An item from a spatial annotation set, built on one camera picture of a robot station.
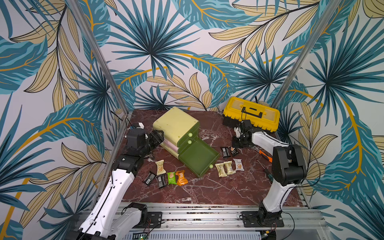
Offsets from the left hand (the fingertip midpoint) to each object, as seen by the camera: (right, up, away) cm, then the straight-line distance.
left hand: (160, 136), depth 75 cm
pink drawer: (+20, -14, +18) cm, 30 cm away
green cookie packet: (+4, -25, +11) cm, 27 cm away
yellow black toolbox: (+46, +16, +25) cm, 54 cm away
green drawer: (+14, -2, +10) cm, 17 cm away
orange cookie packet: (+10, -26, +10) cm, 29 cm away
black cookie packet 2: (-9, -25, +11) cm, 29 cm away
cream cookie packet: (-3, -20, +14) cm, 25 cm away
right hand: (+44, -6, +23) cm, 50 cm away
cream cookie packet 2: (+33, -21, +14) cm, 42 cm away
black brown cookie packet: (+43, -11, +20) cm, 49 cm away
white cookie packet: (+45, -18, +18) cm, 51 cm away
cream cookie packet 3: (+38, -20, +15) cm, 45 cm away
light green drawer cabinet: (+9, +3, +6) cm, 11 cm away
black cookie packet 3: (-1, -25, +10) cm, 27 cm away
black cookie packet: (+38, -12, +23) cm, 46 cm away
